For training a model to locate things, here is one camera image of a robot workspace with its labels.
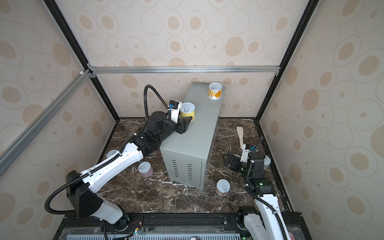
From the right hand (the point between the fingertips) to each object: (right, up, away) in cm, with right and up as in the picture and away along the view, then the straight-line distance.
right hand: (231, 157), depth 77 cm
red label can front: (-4, -16, +3) cm, 17 cm away
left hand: (-21, +22, -8) cm, 32 cm away
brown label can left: (-72, +1, +17) cm, 74 cm away
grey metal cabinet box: (-22, +3, -17) cm, 28 cm away
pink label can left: (-48, -9, +10) cm, 50 cm away
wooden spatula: (+16, +14, +37) cm, 42 cm away
